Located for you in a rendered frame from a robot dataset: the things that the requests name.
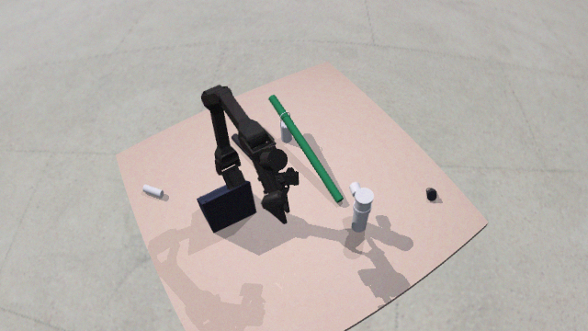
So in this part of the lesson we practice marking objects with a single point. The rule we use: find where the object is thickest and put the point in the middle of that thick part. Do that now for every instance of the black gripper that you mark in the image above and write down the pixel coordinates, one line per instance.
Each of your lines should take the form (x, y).
(276, 200)

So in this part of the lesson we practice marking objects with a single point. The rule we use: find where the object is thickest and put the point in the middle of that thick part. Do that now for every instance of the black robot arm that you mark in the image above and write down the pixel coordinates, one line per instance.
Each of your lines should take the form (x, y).
(254, 139)

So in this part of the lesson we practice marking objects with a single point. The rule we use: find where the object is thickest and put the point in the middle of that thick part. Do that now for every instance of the green pipe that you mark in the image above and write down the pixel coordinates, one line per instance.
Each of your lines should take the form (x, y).
(306, 149)

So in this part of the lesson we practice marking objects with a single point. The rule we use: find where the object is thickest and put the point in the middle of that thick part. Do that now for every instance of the white cylinder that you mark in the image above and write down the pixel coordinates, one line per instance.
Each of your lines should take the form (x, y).
(152, 190)

